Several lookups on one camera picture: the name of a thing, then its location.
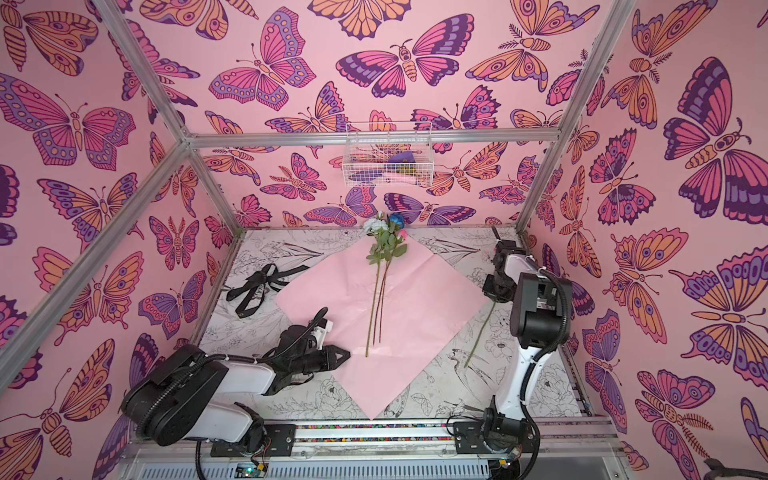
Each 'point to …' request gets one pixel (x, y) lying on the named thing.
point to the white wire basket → (388, 154)
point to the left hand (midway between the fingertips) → (350, 354)
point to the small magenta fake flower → (399, 251)
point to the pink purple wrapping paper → (395, 307)
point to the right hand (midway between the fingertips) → (499, 295)
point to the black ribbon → (256, 283)
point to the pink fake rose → (481, 336)
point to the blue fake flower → (397, 222)
